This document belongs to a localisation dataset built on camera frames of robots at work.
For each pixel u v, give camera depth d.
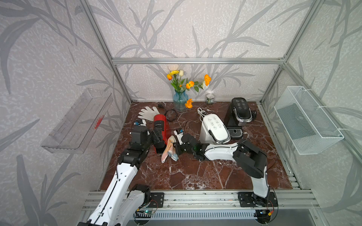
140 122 0.68
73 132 0.67
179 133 0.78
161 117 0.88
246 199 0.74
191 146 0.68
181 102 1.05
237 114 0.84
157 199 0.74
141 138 0.55
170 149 0.82
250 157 0.52
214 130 0.75
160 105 1.15
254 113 1.08
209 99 1.16
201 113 1.08
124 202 0.55
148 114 1.13
